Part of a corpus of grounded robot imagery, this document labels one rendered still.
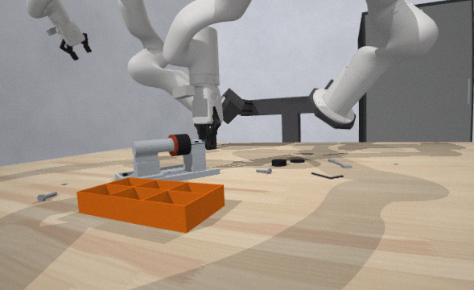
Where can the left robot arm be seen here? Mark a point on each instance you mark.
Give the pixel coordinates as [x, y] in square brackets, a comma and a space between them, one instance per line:
[409, 32]

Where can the red-brown ring spacer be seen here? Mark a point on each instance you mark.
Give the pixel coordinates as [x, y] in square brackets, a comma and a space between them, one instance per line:
[174, 153]

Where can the orange parts tray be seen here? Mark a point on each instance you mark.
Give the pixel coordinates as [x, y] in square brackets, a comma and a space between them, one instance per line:
[120, 201]

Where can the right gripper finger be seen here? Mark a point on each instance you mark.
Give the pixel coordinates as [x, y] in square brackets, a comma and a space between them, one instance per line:
[68, 50]
[85, 44]

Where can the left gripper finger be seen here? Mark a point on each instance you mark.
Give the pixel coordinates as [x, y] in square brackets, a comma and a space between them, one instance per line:
[201, 131]
[212, 132]

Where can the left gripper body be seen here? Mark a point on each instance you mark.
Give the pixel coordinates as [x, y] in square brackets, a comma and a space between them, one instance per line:
[205, 99]

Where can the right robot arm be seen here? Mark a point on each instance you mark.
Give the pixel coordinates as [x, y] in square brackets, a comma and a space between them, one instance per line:
[147, 66]

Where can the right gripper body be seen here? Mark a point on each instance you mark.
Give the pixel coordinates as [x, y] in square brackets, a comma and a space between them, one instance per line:
[71, 33]

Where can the grey bolt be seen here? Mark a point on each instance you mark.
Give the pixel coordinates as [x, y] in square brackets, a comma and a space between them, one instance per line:
[268, 170]
[42, 197]

